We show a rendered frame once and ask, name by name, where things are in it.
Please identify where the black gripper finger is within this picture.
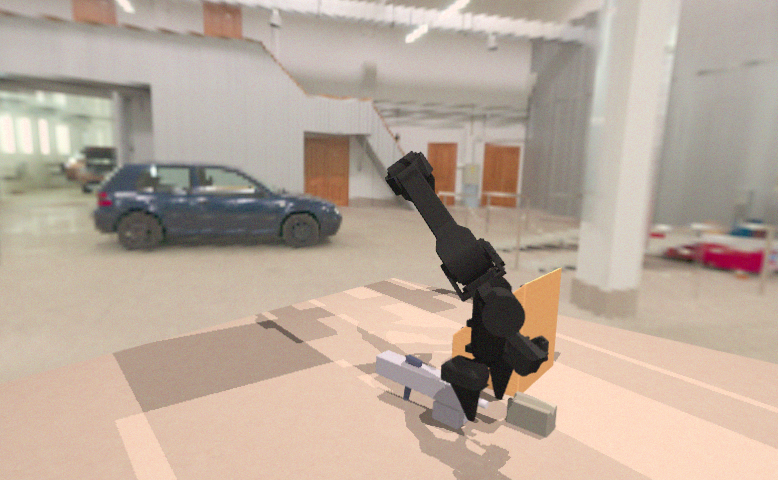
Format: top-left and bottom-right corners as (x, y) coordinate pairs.
(489, 359), (514, 400)
(446, 381), (489, 422)

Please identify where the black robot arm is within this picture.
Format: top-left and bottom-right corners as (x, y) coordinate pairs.
(385, 151), (549, 377)

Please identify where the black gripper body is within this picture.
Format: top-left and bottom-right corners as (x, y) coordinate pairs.
(440, 313), (502, 391)

